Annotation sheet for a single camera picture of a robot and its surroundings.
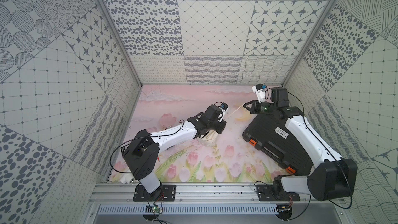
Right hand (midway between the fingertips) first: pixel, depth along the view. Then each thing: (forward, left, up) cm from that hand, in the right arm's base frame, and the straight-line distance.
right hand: (246, 105), depth 80 cm
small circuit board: (-44, +44, -22) cm, 66 cm away
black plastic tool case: (-9, -13, -15) cm, 22 cm away
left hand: (-4, +12, -8) cm, 15 cm away
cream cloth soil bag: (-13, +19, -12) cm, 27 cm away
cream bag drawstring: (-4, +9, -3) cm, 10 cm away
